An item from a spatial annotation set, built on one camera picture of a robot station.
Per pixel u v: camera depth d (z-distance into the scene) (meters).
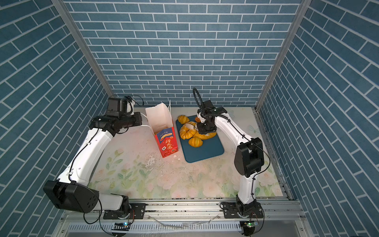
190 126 0.96
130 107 0.63
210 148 0.98
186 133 0.97
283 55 0.88
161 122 0.98
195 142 0.93
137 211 0.74
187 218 0.73
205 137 0.98
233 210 0.74
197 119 1.11
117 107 0.56
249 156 0.51
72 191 0.39
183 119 1.08
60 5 0.69
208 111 0.70
